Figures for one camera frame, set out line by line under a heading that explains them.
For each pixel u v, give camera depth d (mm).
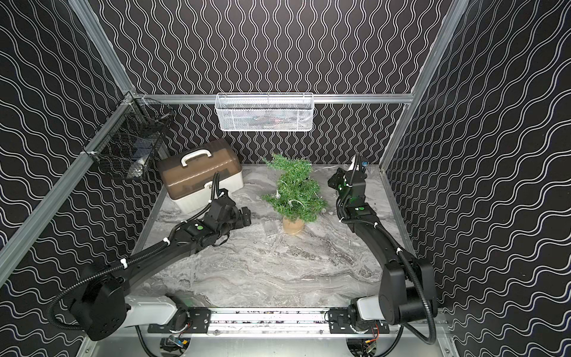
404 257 439
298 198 751
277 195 732
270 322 762
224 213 642
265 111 1255
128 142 925
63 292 390
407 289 422
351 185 613
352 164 731
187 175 907
